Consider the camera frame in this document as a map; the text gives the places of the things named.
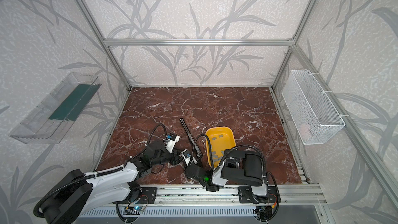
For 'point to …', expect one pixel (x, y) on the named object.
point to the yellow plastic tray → (221, 139)
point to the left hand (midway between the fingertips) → (187, 149)
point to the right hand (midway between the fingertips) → (185, 155)
